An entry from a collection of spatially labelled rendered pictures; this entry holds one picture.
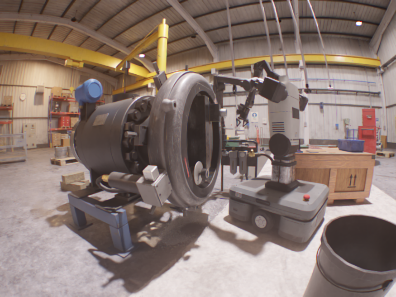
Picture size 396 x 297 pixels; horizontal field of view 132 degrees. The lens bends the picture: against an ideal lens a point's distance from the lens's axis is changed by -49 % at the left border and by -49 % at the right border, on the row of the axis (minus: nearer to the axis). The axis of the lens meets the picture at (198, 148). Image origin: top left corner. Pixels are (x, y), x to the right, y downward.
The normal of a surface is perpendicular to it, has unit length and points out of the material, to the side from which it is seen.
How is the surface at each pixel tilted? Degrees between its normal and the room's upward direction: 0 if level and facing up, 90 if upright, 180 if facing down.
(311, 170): 90
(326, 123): 90
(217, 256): 0
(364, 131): 90
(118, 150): 99
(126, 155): 90
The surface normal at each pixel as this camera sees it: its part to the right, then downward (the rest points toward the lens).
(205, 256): -0.01, -1.00
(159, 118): -0.35, -0.17
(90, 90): 0.93, 0.02
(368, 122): -0.84, 0.04
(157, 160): -0.35, 0.26
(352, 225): -0.49, 0.03
